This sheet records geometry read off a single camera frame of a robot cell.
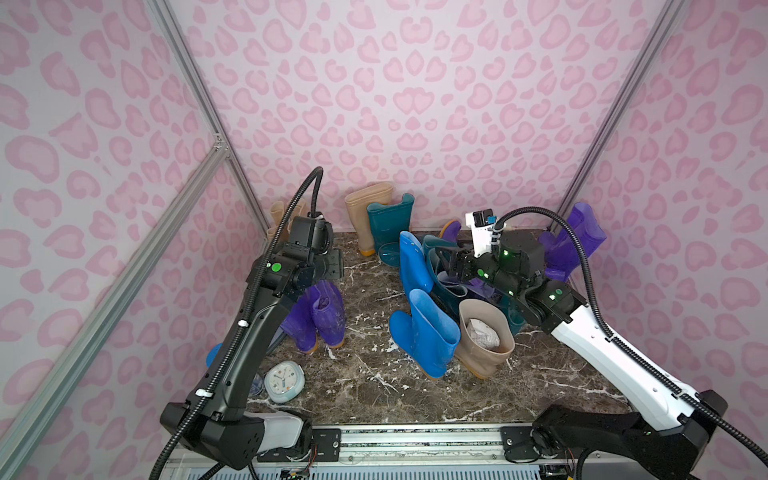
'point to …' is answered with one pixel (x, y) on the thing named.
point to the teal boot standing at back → (387, 222)
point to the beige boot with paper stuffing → (486, 337)
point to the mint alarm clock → (284, 381)
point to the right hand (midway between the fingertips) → (446, 247)
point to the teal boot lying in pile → (430, 244)
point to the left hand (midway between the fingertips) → (330, 257)
